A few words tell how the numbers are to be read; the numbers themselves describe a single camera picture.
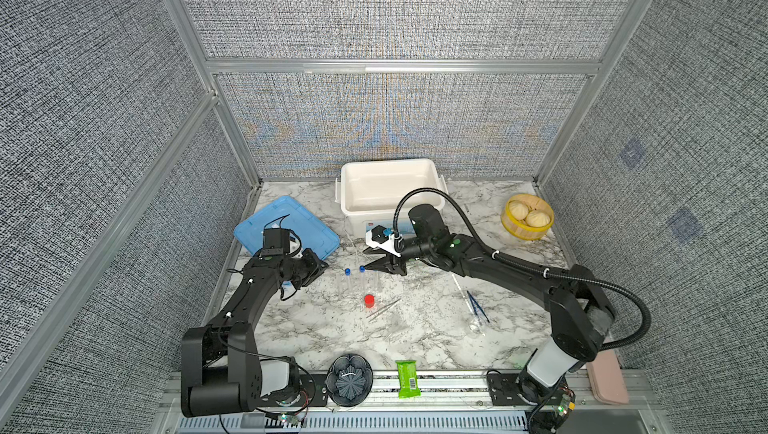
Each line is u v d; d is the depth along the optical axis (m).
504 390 0.73
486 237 1.04
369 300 0.87
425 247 0.65
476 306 0.88
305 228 1.07
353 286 0.90
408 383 0.74
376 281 0.88
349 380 0.75
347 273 0.78
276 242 0.70
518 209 1.03
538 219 1.00
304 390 0.73
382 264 0.69
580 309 0.47
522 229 1.00
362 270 0.78
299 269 0.73
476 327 0.83
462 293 0.90
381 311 0.87
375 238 0.64
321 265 0.83
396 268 0.68
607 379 0.74
